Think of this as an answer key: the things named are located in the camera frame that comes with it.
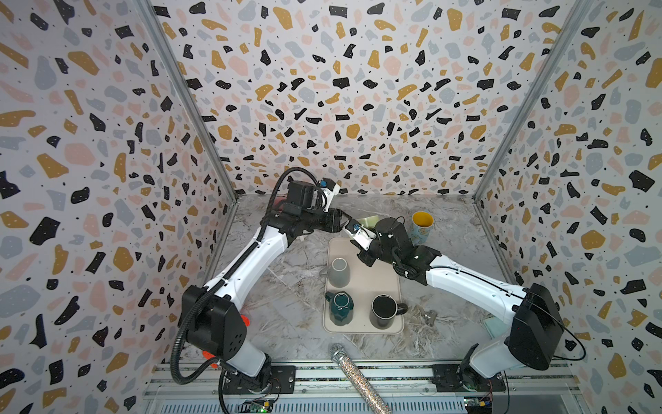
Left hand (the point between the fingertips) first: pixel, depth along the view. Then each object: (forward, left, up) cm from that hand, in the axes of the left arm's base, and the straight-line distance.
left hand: (349, 217), depth 78 cm
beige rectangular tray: (-16, -3, -23) cm, 28 cm away
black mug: (-21, -10, -19) cm, 30 cm away
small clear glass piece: (-21, -26, -26) cm, 43 cm away
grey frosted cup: (-8, +4, -19) cm, 21 cm away
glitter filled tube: (-43, -6, -25) cm, 50 cm away
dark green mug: (-20, +3, -17) cm, 27 cm away
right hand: (-4, -2, -5) cm, 7 cm away
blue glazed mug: (+11, -28, -17) cm, 35 cm away
